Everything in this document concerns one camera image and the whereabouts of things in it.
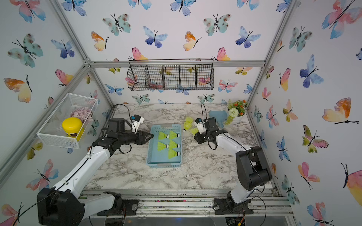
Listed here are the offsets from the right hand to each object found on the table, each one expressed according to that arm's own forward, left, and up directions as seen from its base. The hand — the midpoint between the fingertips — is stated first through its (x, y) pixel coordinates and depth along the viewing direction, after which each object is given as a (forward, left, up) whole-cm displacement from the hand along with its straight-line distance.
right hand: (198, 135), depth 92 cm
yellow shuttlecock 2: (-6, +24, -6) cm, 25 cm away
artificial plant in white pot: (+17, -26, +6) cm, 32 cm away
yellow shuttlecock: (+2, +25, -6) cm, 25 cm away
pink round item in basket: (-8, +56, +26) cm, 62 cm away
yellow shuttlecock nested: (+1, +2, +3) cm, 4 cm away
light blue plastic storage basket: (-8, +21, -7) cm, 24 cm away
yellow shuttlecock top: (+13, +7, -6) cm, 16 cm away
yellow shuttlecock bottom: (+3, +17, -6) cm, 18 cm away
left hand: (-8, +26, +12) cm, 30 cm away
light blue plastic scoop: (+27, -19, -12) cm, 35 cm away
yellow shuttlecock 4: (-11, +16, -8) cm, 20 cm away
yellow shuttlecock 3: (-5, +17, -5) cm, 18 cm away
